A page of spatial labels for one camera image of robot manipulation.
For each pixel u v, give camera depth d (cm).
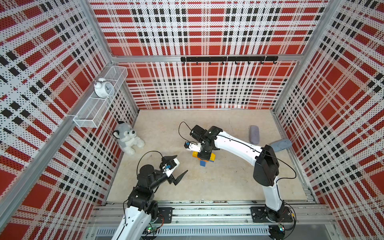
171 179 67
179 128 82
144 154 57
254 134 102
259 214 73
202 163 90
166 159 70
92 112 92
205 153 74
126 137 85
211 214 75
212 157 80
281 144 99
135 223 51
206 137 59
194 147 76
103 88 70
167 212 75
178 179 67
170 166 62
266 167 49
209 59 89
